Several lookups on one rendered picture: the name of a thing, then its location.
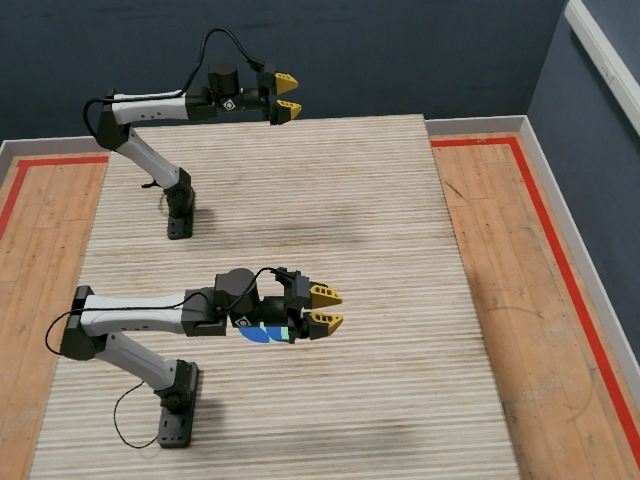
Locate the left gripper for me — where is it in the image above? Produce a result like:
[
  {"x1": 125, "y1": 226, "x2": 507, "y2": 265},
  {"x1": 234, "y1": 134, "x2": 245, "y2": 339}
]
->
[{"x1": 242, "y1": 71, "x2": 301, "y2": 126}]

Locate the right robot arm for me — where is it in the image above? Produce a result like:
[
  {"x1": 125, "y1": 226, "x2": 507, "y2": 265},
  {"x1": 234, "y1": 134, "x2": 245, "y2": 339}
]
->
[{"x1": 59, "y1": 267, "x2": 310, "y2": 445}]

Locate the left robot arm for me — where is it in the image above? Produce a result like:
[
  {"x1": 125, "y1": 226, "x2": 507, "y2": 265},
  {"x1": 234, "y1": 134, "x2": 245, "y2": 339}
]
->
[{"x1": 96, "y1": 60, "x2": 275, "y2": 238}]

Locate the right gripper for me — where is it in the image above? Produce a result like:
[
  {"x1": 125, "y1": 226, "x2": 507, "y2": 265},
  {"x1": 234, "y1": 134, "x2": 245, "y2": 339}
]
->
[{"x1": 263, "y1": 281, "x2": 343, "y2": 344}]

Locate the mint green and blue sock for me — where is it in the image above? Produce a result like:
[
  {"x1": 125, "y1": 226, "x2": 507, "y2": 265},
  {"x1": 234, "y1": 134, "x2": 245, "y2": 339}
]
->
[{"x1": 238, "y1": 322, "x2": 289, "y2": 343}]

